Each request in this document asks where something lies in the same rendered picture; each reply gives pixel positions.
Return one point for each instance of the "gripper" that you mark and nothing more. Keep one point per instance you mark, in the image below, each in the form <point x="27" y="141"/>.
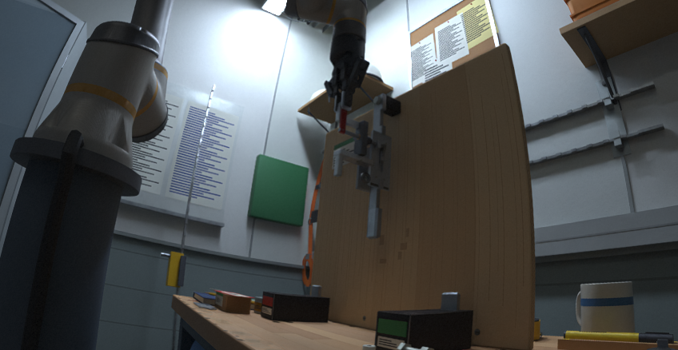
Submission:
<point x="348" y="46"/>

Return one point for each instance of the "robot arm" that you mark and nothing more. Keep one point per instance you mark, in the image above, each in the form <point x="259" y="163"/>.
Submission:
<point x="111" y="83"/>

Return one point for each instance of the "red tongue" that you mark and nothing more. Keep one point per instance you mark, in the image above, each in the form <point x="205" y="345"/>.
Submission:
<point x="343" y="119"/>

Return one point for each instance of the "green-striped grey tongue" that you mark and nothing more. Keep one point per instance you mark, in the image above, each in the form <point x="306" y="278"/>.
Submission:
<point x="339" y="157"/>

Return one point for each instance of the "grey hanging bar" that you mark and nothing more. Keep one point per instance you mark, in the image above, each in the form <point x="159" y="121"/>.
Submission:
<point x="374" y="212"/>

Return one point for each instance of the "white dome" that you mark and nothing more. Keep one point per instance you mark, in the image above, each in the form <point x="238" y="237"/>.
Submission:
<point x="375" y="72"/>
<point x="318" y="94"/>

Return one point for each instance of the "cork notice board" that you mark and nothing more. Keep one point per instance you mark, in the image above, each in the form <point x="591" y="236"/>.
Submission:
<point x="455" y="35"/>

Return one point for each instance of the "white poster blue text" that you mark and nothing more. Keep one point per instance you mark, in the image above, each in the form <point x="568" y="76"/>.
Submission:
<point x="204" y="151"/>

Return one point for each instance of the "upright wooden board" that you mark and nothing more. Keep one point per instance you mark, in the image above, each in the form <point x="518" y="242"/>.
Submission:
<point x="455" y="204"/>

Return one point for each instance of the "thin grey rod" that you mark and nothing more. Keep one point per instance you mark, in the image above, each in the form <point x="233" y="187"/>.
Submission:
<point x="197" y="162"/>

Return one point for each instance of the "white poster dark text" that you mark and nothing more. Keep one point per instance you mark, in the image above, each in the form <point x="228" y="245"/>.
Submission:
<point x="153" y="162"/>

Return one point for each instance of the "small grey block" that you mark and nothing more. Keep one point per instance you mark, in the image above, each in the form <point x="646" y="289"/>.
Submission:
<point x="450" y="301"/>
<point x="315" y="290"/>

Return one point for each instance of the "black box red label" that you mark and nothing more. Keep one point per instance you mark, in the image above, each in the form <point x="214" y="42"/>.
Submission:
<point x="296" y="308"/>

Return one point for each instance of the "brown cardboard box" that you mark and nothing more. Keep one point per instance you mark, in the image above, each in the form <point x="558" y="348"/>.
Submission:
<point x="233" y="302"/>

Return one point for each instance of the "blue book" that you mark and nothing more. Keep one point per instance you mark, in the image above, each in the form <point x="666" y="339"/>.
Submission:
<point x="204" y="298"/>

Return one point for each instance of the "black box green label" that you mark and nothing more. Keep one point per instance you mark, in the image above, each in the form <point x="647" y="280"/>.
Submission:
<point x="429" y="329"/>

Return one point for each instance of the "light grey metal part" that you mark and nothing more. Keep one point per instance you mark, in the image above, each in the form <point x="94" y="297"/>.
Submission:
<point x="402" y="346"/>

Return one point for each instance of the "small yellow tin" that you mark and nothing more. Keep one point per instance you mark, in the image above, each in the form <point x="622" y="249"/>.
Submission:
<point x="537" y="329"/>

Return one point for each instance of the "grey framed window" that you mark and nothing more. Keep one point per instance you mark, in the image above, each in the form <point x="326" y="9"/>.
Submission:
<point x="29" y="72"/>

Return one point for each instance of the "white mug blue stripe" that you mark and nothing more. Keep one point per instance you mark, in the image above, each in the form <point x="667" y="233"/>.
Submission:
<point x="609" y="310"/>

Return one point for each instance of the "flat wooden block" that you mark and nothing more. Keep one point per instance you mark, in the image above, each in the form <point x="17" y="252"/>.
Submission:
<point x="598" y="345"/>

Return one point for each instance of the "yellow and black tool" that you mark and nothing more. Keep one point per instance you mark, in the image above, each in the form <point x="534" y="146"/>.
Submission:
<point x="609" y="336"/>

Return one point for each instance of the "small wooden wall shelf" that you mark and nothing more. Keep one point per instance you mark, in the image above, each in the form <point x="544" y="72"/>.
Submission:
<point x="323" y="106"/>

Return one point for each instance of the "black block on rail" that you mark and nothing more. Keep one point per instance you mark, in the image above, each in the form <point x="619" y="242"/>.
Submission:
<point x="392" y="105"/>

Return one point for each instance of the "dark grey rail shuttle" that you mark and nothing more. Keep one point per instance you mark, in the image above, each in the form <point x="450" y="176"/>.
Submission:
<point x="361" y="138"/>

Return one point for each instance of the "grey ladder rail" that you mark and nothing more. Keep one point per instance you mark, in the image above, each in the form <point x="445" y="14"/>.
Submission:
<point x="380" y="146"/>

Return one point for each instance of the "green wall panel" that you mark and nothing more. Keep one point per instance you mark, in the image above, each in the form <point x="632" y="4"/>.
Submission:
<point x="278" y="191"/>

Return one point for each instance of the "grey wall rail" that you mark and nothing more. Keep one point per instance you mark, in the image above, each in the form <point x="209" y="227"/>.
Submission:
<point x="582" y="106"/>
<point x="593" y="146"/>

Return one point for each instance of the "yellow wall box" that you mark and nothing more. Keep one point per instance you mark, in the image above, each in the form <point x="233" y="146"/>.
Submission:
<point x="175" y="269"/>

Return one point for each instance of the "black shelf bracket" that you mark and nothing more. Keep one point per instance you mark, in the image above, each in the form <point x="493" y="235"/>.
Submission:
<point x="601" y="64"/>

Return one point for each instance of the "large wooden wall shelf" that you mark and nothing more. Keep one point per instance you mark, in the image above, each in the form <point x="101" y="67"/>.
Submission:
<point x="625" y="30"/>

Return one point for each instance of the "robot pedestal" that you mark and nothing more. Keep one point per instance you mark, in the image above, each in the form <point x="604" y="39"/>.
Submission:
<point x="58" y="241"/>

